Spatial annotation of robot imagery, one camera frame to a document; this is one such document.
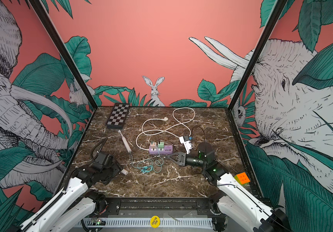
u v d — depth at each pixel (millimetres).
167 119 1113
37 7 691
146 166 881
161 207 748
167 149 929
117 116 1104
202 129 1074
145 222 703
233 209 563
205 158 558
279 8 700
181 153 657
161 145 904
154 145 904
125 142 980
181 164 623
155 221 700
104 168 629
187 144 673
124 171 833
